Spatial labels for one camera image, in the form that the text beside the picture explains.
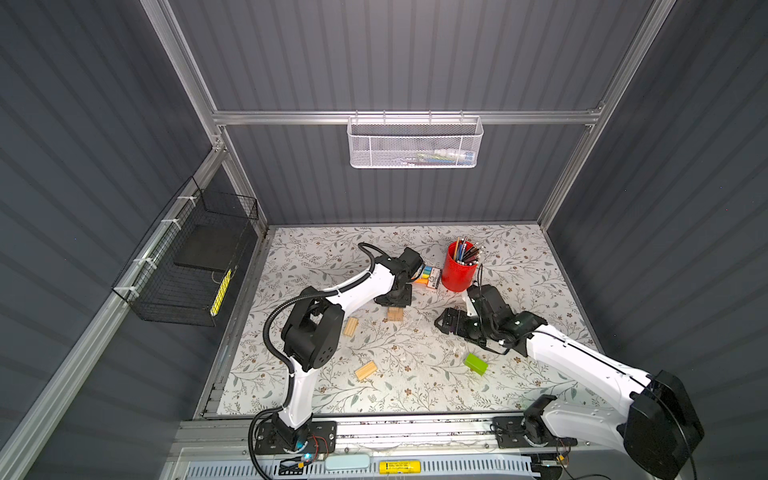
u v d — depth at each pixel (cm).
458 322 72
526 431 68
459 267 89
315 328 52
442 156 92
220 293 69
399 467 68
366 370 84
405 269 74
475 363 83
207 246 78
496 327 62
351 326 92
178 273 72
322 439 72
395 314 93
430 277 102
